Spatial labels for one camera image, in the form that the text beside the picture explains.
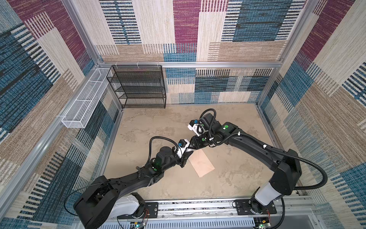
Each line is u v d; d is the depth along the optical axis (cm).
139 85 108
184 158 72
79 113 93
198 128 70
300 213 73
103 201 42
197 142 67
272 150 46
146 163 67
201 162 92
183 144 67
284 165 43
